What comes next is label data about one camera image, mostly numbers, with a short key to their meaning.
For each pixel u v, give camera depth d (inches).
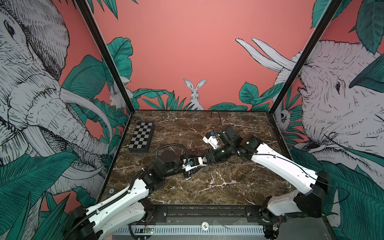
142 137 39.7
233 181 33.5
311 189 15.9
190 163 22.6
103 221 16.5
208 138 26.3
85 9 27.5
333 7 27.1
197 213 29.5
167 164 21.5
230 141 21.6
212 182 33.2
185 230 27.6
